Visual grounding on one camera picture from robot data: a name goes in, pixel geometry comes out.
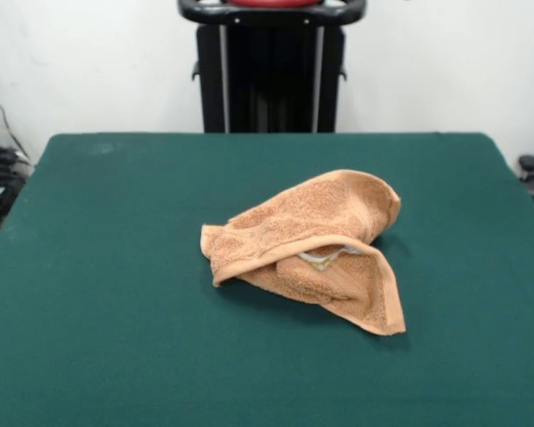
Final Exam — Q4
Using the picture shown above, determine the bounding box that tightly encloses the orange terry towel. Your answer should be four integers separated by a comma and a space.
200, 168, 407, 335

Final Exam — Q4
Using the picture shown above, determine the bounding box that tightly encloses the dark green table cloth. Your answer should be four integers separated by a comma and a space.
0, 132, 534, 427

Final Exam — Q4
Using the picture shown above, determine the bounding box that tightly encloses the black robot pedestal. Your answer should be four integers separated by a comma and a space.
176, 0, 367, 134

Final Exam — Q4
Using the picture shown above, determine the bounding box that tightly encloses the grey wall cable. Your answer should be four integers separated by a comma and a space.
0, 82, 31, 161

